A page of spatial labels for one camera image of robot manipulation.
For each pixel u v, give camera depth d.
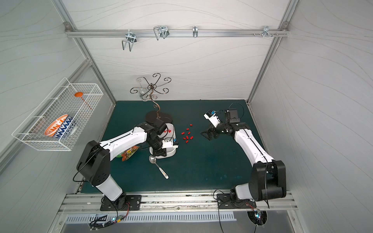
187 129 1.04
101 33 0.77
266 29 0.76
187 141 0.97
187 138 0.98
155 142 0.72
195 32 0.78
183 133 1.01
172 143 0.76
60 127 0.57
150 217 0.70
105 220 0.71
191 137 0.98
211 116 0.73
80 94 0.78
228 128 0.62
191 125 1.07
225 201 0.73
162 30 0.76
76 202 0.75
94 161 0.45
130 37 0.78
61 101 0.70
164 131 0.75
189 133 1.01
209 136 0.74
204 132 0.75
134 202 0.73
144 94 0.97
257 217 0.72
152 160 0.88
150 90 0.85
